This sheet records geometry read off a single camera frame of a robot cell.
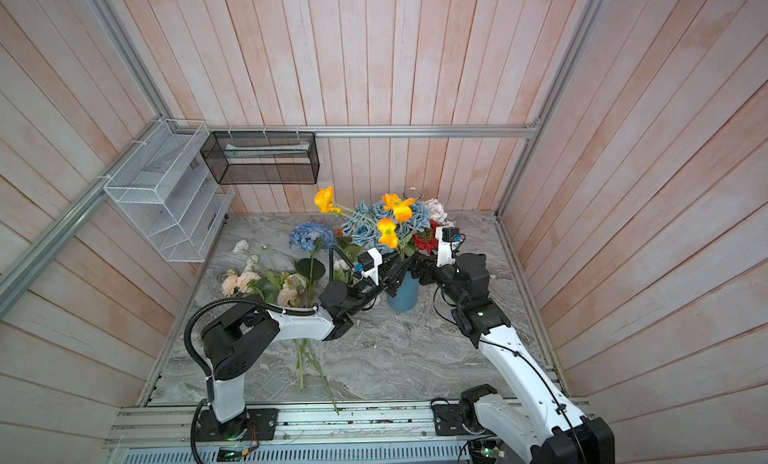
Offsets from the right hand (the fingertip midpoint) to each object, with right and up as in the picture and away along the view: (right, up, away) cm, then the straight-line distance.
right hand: (417, 248), depth 75 cm
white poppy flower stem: (-55, -4, +29) cm, 62 cm away
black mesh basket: (-51, +31, +28) cm, 66 cm away
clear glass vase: (+3, +21, +40) cm, 45 cm away
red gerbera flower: (+2, +2, -4) cm, 5 cm away
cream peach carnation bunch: (-37, -15, +17) cm, 44 cm away
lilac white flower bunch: (+5, +9, -2) cm, 10 cm away
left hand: (-2, -2, -3) cm, 5 cm away
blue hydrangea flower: (-32, +4, +23) cm, 40 cm away
